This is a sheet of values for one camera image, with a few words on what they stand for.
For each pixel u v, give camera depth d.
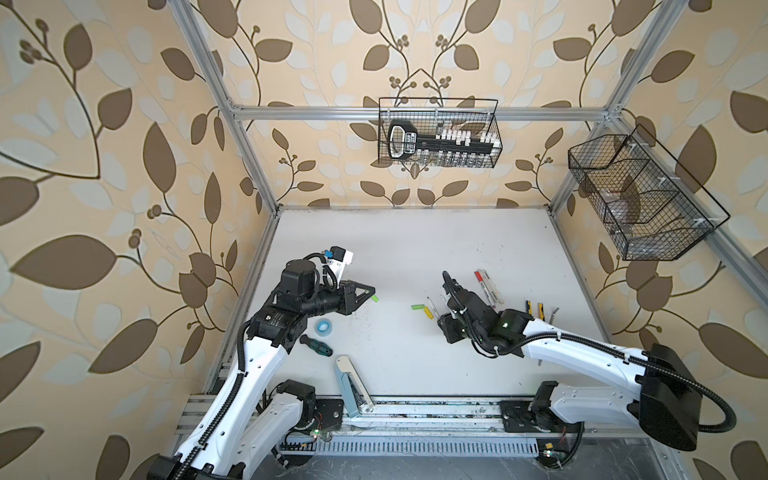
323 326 0.90
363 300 0.68
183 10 0.71
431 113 0.90
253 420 0.55
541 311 0.91
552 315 0.91
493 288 0.98
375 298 0.71
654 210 0.72
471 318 0.61
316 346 0.84
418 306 0.93
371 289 0.69
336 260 0.64
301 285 0.56
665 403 0.39
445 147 0.83
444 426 0.74
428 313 0.93
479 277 1.00
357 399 0.74
